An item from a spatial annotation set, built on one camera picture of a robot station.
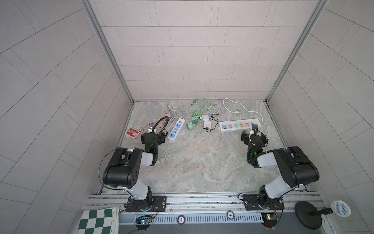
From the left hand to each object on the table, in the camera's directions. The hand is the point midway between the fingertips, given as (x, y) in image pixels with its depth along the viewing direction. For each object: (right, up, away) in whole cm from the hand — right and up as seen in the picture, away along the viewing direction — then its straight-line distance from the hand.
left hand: (155, 129), depth 95 cm
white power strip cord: (+58, +11, +13) cm, 61 cm away
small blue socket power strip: (+14, -1, +2) cm, 14 cm away
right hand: (+63, 0, -1) cm, 63 cm away
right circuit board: (+62, -40, -27) cm, 78 cm away
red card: (-16, -2, +1) cm, 16 cm away
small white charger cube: (+34, +8, +10) cm, 36 cm away
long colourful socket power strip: (+51, +2, +4) cm, 51 cm away
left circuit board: (+3, -38, -30) cm, 49 cm away
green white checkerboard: (-16, -38, -29) cm, 51 cm away
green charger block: (+23, +2, +4) cm, 23 cm away
